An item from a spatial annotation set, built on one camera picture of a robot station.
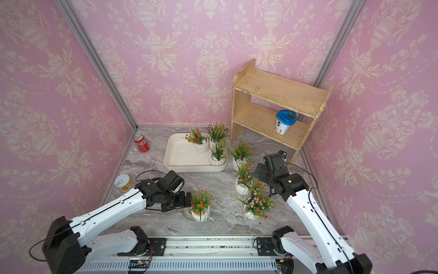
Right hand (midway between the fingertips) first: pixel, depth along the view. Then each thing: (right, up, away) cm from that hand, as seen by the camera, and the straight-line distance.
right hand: (266, 172), depth 77 cm
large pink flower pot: (-5, -13, -6) cm, 16 cm away
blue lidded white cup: (+10, +25, +5) cm, 28 cm away
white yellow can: (-71, -7, +11) cm, 73 cm away
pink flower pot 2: (-23, +6, +14) cm, 27 cm away
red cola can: (-69, +15, +23) cm, 74 cm away
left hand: (-36, -16, 0) cm, 40 cm away
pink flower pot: (-23, +19, +20) cm, 36 cm away
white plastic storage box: (-46, +5, +28) cm, 54 cm away
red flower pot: (-34, +14, +24) cm, 44 cm away
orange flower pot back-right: (-10, +8, +14) cm, 19 cm away
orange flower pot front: (-29, -13, -7) cm, 33 cm away
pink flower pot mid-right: (-10, -3, +2) cm, 11 cm away
